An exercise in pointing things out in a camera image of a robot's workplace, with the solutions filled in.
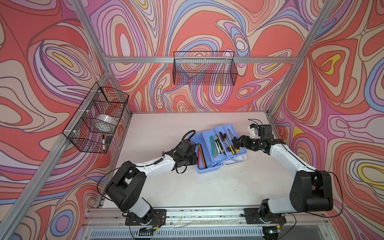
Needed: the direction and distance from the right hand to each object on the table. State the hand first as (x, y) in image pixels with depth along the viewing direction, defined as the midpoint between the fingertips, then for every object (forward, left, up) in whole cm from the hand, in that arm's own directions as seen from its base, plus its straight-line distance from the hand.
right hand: (241, 145), depth 89 cm
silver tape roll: (+4, +72, +23) cm, 75 cm away
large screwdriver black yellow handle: (0, +4, +3) cm, 5 cm away
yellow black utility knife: (+4, +13, 0) cm, 14 cm away
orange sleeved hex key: (-1, +24, -9) cm, 25 cm away
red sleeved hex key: (-3, +26, -11) cm, 28 cm away
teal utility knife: (+1, +17, -2) cm, 17 cm away
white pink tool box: (-11, +18, -2) cm, 21 cm away
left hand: (-6, +26, -4) cm, 27 cm away
